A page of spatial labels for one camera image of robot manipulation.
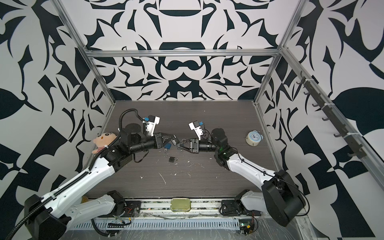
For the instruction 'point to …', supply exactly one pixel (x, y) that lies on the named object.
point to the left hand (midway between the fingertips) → (174, 133)
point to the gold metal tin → (180, 204)
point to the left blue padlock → (167, 145)
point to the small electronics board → (246, 226)
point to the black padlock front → (171, 159)
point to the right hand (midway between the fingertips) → (179, 147)
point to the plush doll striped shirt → (101, 140)
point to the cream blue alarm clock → (253, 138)
